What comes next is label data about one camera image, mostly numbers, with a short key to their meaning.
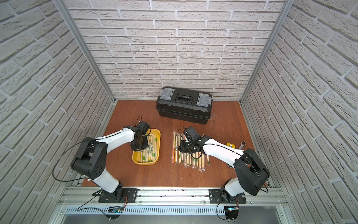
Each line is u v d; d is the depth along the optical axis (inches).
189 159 34.0
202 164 33.5
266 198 29.8
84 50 34.1
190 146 25.8
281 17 28.6
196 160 34.3
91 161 18.1
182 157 34.4
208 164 33.6
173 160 34.4
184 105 37.3
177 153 35.3
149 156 34.4
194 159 34.3
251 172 17.0
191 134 26.3
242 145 36.5
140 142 30.5
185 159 34.4
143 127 29.8
